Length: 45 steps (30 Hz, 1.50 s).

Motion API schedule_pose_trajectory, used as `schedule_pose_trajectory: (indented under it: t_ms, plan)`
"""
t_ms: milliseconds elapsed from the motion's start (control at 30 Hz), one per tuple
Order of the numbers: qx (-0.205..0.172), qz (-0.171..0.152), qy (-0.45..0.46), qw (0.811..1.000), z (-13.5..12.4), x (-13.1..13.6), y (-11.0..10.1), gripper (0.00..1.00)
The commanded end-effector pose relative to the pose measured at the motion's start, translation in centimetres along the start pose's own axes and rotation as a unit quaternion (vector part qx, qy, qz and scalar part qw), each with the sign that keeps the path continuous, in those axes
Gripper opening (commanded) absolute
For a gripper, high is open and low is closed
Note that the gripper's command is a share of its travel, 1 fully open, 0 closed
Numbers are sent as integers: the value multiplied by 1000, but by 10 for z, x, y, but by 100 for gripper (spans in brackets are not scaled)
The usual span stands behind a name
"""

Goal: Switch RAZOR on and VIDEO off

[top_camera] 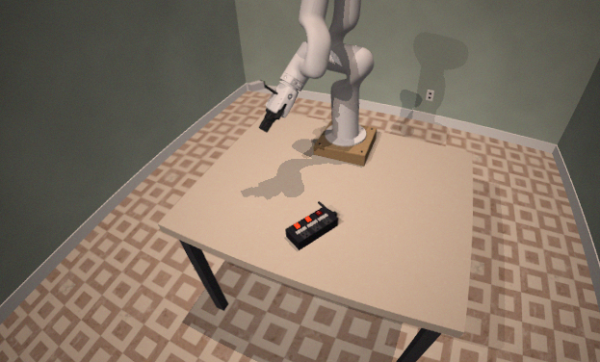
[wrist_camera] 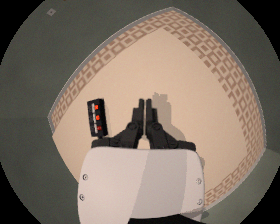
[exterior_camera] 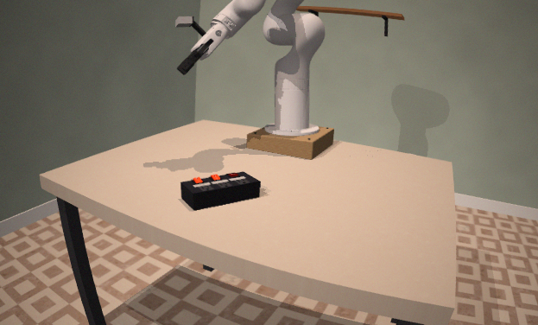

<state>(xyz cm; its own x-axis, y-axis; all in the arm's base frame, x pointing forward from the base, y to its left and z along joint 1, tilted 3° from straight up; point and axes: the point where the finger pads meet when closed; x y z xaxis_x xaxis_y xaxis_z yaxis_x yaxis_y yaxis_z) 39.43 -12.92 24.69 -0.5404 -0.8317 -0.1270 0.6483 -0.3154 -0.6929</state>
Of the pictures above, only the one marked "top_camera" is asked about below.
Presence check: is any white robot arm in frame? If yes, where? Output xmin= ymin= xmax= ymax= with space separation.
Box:
xmin=279 ymin=0 xmax=374 ymax=146

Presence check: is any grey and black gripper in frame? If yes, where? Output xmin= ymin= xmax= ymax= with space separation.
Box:
xmin=259 ymin=81 xmax=299 ymax=132

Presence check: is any black power strip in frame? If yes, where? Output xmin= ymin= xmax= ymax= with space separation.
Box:
xmin=285 ymin=201 xmax=338 ymax=250

